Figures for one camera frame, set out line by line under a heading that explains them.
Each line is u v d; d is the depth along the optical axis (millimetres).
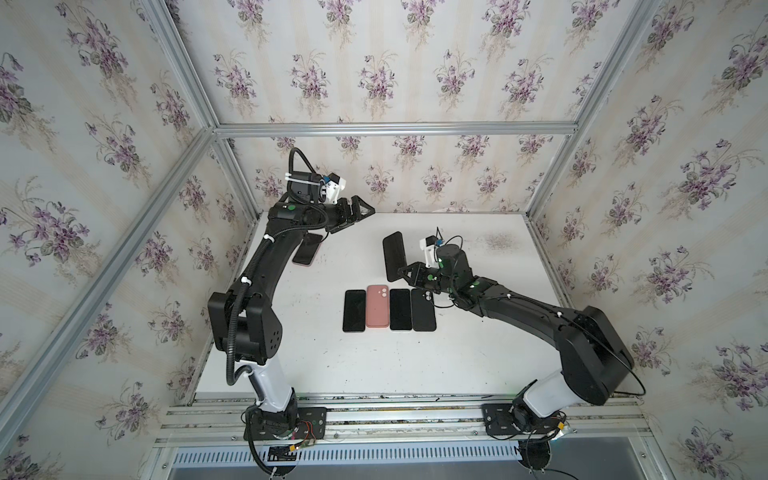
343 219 712
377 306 936
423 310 928
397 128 959
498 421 731
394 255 884
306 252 1077
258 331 463
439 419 749
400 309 952
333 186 749
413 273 750
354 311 933
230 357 392
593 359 436
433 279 727
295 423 714
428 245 781
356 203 719
